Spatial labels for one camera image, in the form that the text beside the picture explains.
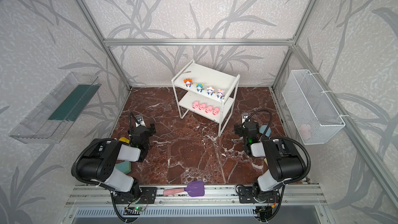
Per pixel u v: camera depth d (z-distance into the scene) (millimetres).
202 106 865
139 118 789
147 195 728
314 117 614
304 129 737
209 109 854
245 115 823
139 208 708
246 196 728
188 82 732
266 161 840
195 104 875
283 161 452
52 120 640
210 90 693
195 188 757
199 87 708
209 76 808
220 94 680
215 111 844
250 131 711
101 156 513
